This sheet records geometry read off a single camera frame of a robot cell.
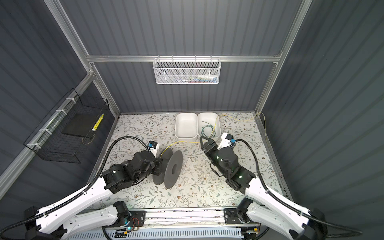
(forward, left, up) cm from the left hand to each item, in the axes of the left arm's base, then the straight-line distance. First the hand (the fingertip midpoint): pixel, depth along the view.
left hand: (163, 160), depth 73 cm
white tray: (+37, -11, -17) cm, 43 cm away
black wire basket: (+5, +48, +13) cm, 50 cm away
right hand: (+4, -20, +9) cm, 22 cm away
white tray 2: (+43, -30, -16) cm, 55 cm away
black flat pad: (+17, +42, +9) cm, 46 cm away
